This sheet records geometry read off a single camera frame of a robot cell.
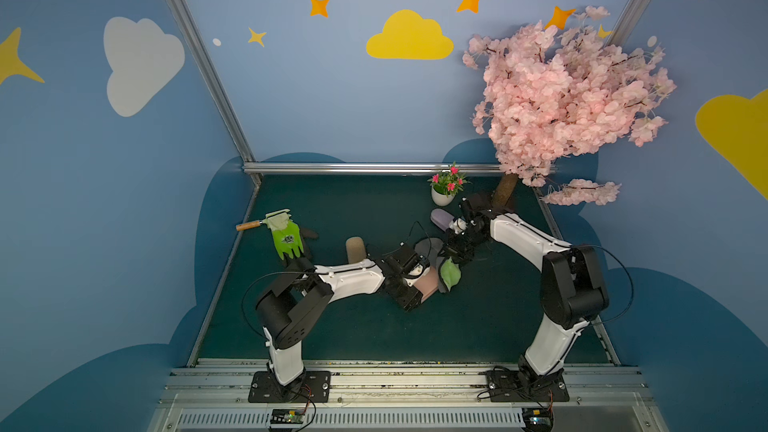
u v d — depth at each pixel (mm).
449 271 840
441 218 1076
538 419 731
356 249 964
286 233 1040
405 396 737
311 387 739
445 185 1042
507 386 745
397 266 719
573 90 708
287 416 718
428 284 898
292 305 471
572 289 492
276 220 1074
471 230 721
